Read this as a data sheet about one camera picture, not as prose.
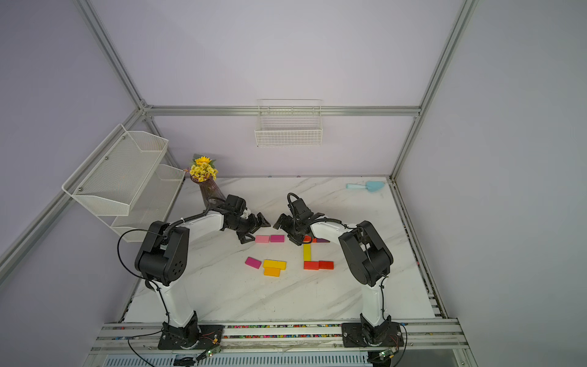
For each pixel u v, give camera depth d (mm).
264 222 907
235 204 813
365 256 547
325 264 888
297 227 759
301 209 776
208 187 964
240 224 839
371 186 1184
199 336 725
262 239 947
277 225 951
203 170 892
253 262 910
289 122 1065
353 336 733
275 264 905
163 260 507
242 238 905
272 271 885
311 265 904
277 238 966
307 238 908
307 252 930
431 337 749
